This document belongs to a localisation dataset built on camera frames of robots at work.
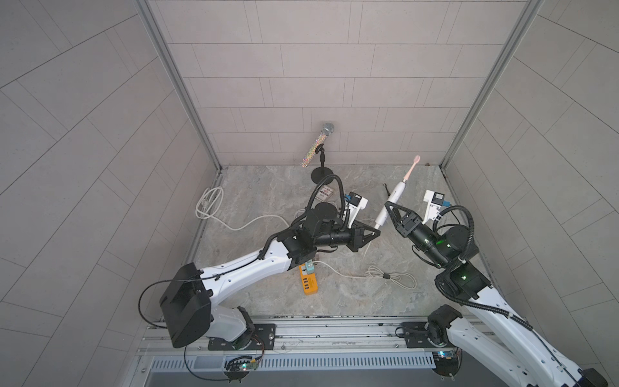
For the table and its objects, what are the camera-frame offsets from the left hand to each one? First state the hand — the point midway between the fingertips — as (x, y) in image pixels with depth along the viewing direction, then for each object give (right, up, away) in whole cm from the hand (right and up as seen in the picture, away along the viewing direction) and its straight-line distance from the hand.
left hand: (380, 232), depth 65 cm
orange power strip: (-20, -19, +15) cm, 32 cm away
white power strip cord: (-65, +6, +39) cm, 76 cm away
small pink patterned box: (-15, +9, +40) cm, 44 cm away
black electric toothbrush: (+14, +11, +43) cm, 46 cm away
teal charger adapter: (-20, -14, +13) cm, 27 cm away
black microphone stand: (-17, +18, +47) cm, 53 cm away
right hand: (0, +6, 0) cm, 6 cm away
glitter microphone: (-14, +35, +28) cm, 47 cm away
